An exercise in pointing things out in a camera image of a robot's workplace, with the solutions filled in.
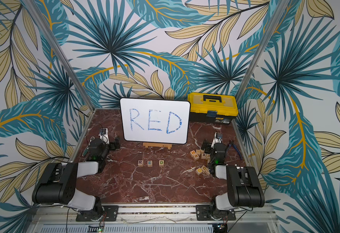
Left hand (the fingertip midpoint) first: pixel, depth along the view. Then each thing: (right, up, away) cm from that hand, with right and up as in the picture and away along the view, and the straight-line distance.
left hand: (111, 137), depth 92 cm
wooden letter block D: (+32, -15, -4) cm, 36 cm away
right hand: (+65, -2, 0) cm, 65 cm away
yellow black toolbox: (+67, +20, +8) cm, 70 cm away
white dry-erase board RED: (+29, +10, -4) cm, 31 cm away
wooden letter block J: (+60, -20, -7) cm, 63 cm away
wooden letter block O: (+58, -18, -6) cm, 61 cm away
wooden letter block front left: (+54, -19, -7) cm, 58 cm away
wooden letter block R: (+20, -15, -4) cm, 25 cm away
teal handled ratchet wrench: (-17, -7, +2) cm, 19 cm away
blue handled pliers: (+80, -5, +7) cm, 80 cm away
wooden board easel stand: (+22, -5, +2) cm, 23 cm away
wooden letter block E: (+25, -15, -4) cm, 30 cm away
